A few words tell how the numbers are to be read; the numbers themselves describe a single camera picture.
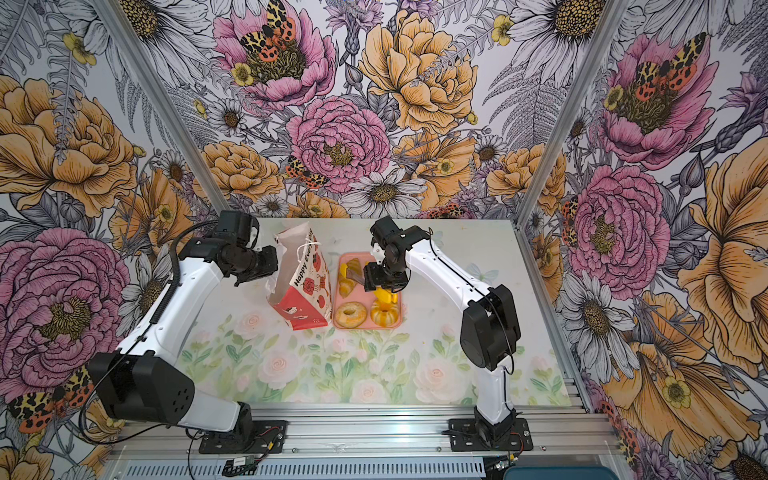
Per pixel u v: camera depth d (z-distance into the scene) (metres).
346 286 0.99
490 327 0.49
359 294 0.99
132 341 0.43
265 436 0.73
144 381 0.41
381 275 0.76
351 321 0.91
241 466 0.72
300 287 0.78
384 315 0.91
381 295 0.77
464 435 0.67
